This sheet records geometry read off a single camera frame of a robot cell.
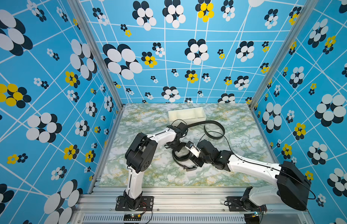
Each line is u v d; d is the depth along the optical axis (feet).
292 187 1.33
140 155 1.67
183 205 2.46
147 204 2.40
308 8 2.23
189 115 3.81
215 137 3.14
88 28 2.53
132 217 2.37
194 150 2.35
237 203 2.37
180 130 2.58
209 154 2.05
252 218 2.29
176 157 2.90
